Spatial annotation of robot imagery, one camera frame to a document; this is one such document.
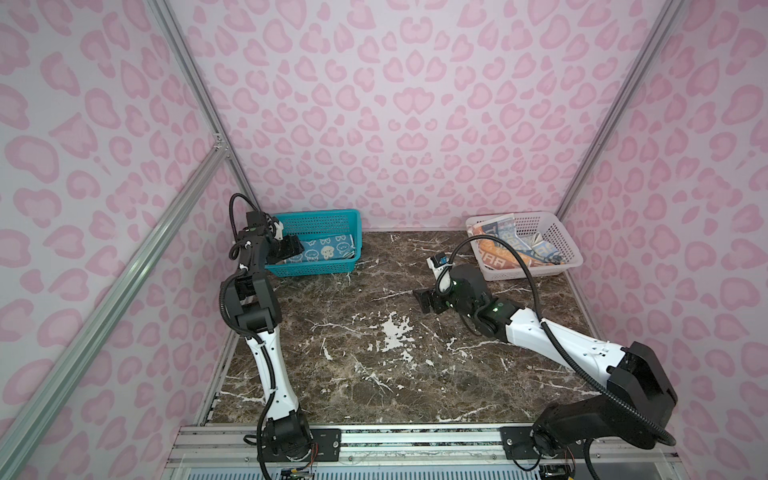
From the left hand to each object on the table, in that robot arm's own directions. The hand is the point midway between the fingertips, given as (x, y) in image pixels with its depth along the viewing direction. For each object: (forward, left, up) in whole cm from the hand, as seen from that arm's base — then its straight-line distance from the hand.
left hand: (294, 245), depth 105 cm
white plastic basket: (+6, -94, -2) cm, 94 cm away
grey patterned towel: (+2, -86, -7) cm, 86 cm away
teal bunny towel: (+2, -10, -5) cm, 11 cm away
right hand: (-24, -44, +11) cm, 52 cm away
